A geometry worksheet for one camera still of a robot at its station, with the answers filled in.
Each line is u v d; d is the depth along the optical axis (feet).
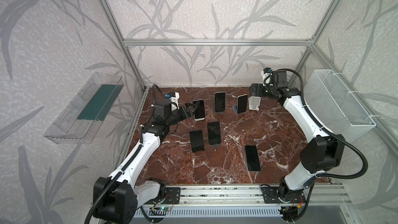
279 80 2.11
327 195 2.47
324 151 1.45
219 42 5.95
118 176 1.33
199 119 3.34
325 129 1.51
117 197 1.26
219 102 3.25
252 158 2.77
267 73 2.46
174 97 2.36
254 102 3.43
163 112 1.92
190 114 2.27
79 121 2.08
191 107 2.31
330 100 2.22
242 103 3.27
